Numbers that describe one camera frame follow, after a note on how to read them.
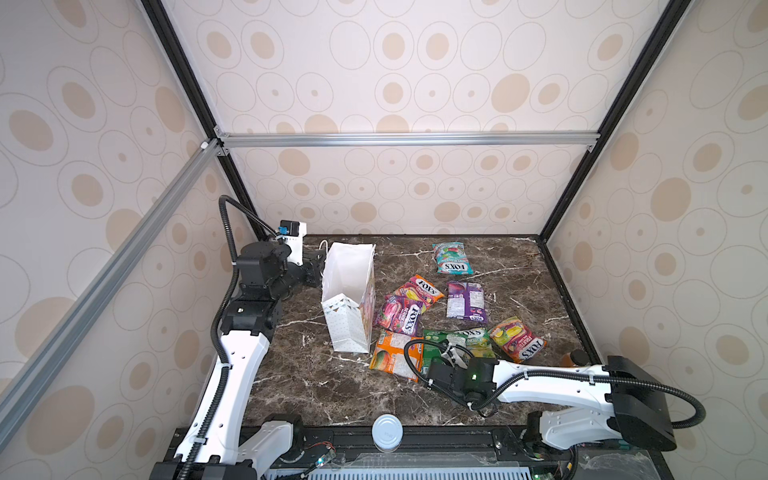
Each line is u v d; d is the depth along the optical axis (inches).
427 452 28.7
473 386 21.6
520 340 34.7
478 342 34.8
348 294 28.1
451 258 43.0
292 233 23.0
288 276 23.3
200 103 32.2
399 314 36.4
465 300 38.3
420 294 39.3
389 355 33.6
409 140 36.3
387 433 28.0
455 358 27.7
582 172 39.3
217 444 14.8
